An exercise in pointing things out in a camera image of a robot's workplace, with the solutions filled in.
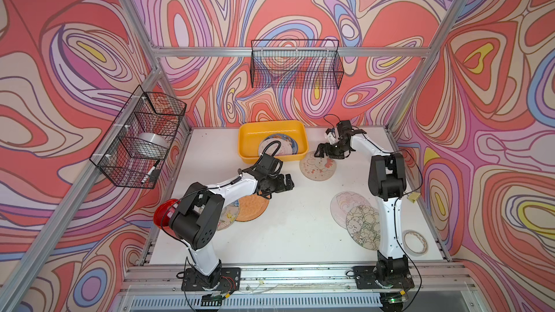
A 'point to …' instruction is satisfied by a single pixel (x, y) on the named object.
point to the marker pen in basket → (147, 175)
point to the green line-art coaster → (363, 224)
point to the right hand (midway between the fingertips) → (324, 159)
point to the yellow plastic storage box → (251, 133)
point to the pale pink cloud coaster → (342, 201)
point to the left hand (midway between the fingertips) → (288, 188)
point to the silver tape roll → (153, 144)
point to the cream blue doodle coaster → (228, 215)
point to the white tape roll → (415, 243)
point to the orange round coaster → (250, 207)
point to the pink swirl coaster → (288, 146)
